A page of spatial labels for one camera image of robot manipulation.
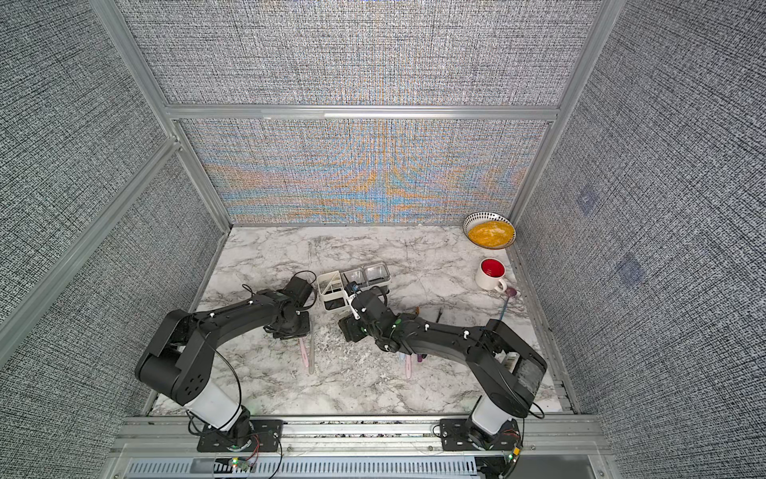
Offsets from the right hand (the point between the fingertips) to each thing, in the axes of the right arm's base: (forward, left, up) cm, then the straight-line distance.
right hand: (347, 310), depth 85 cm
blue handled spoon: (+12, -53, -10) cm, 55 cm away
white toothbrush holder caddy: (+8, +5, 0) cm, 10 cm away
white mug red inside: (+14, -45, -3) cm, 47 cm away
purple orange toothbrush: (-10, -20, -9) cm, 25 cm away
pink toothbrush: (-8, +13, -10) cm, 18 cm away
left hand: (-1, +14, -10) cm, 17 cm away
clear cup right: (+16, -8, -5) cm, 18 cm away
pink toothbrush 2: (-12, -17, -10) cm, 23 cm away
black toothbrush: (+4, -28, -10) cm, 30 cm away
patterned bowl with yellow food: (+34, -49, -4) cm, 60 cm away
